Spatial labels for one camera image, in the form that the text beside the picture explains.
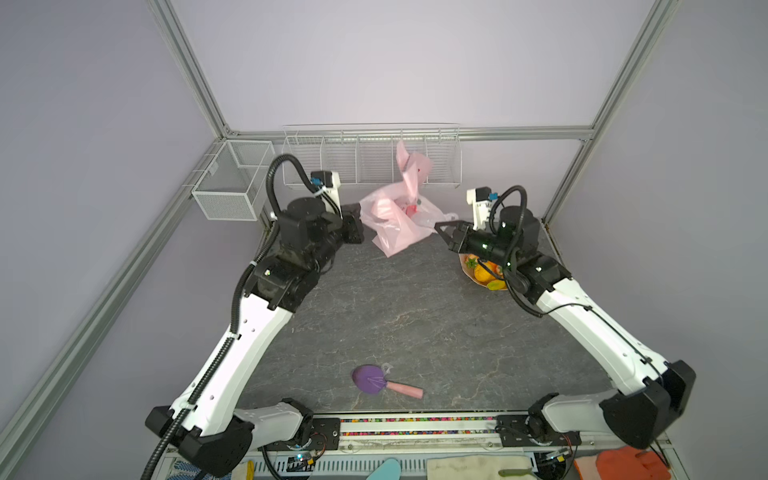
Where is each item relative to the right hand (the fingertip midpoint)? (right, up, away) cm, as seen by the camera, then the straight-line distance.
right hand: (433, 229), depth 69 cm
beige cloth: (+10, -56, 0) cm, 57 cm away
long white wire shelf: (-19, +28, +31) cm, 45 cm away
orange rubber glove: (+44, -54, -2) cm, 69 cm away
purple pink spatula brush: (-15, -40, +12) cm, 45 cm away
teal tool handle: (-11, -56, 0) cm, 57 cm away
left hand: (-16, +4, -5) cm, 17 cm away
